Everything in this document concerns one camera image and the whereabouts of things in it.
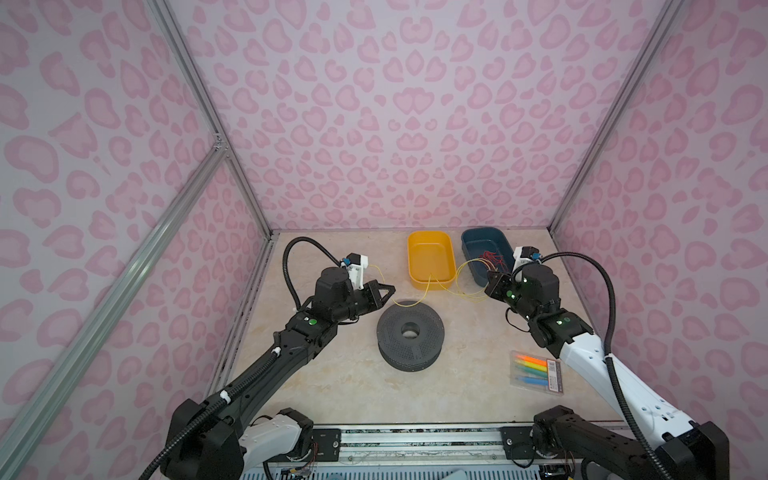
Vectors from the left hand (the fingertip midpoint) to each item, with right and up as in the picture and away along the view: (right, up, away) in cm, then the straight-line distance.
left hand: (397, 284), depth 74 cm
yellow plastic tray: (+13, +6, +35) cm, 37 cm away
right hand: (+24, +4, +4) cm, 24 cm away
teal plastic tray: (+33, +9, +34) cm, 48 cm away
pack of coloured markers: (+39, -26, +11) cm, 48 cm away
